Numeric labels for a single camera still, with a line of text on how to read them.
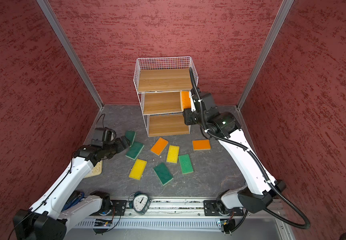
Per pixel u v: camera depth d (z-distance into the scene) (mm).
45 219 370
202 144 981
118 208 743
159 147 957
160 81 765
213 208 741
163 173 847
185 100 663
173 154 923
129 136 1014
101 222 726
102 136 591
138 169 877
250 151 393
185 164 893
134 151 921
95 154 536
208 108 450
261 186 382
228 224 713
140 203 725
